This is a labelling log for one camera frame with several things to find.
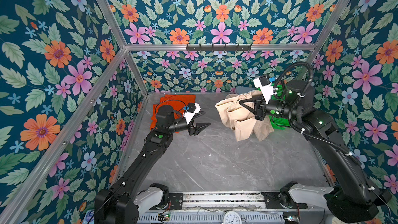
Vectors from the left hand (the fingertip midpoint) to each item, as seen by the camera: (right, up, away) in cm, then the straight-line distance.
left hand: (207, 114), depth 67 cm
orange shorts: (-23, +7, +46) cm, 51 cm away
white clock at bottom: (+10, -45, 0) cm, 46 cm away
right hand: (+14, +6, -11) cm, 19 cm away
